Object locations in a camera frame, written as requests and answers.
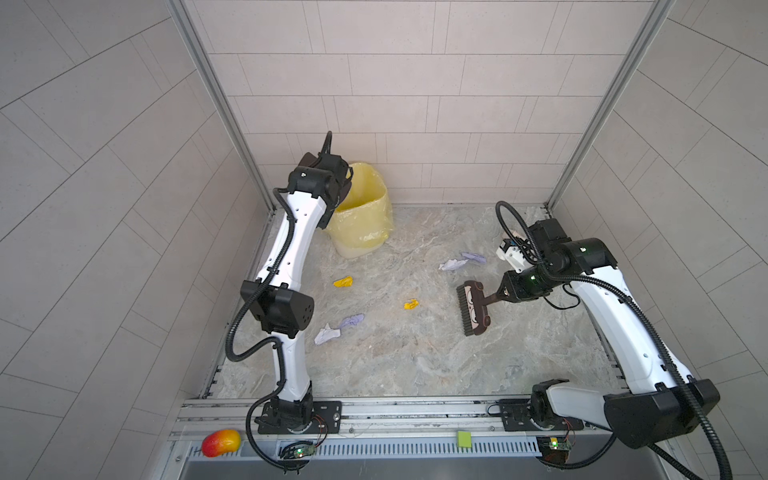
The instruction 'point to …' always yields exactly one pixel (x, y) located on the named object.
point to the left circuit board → (296, 450)
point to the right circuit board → (554, 449)
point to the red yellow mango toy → (221, 442)
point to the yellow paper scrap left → (345, 282)
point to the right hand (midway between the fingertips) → (498, 293)
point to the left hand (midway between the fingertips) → (308, 212)
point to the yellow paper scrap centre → (411, 305)
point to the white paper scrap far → (452, 264)
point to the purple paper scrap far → (477, 257)
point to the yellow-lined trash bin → (363, 221)
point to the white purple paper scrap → (328, 333)
